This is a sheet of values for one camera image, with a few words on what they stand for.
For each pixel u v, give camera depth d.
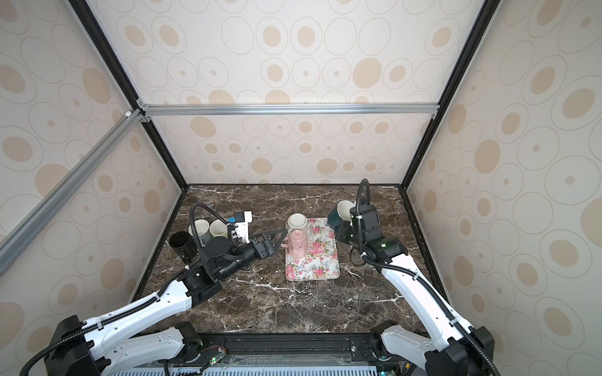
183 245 0.92
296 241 0.87
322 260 0.94
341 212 0.76
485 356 0.36
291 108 0.93
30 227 0.54
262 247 0.61
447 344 0.39
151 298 0.48
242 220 0.64
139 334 0.47
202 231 0.93
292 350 0.75
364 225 0.56
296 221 0.98
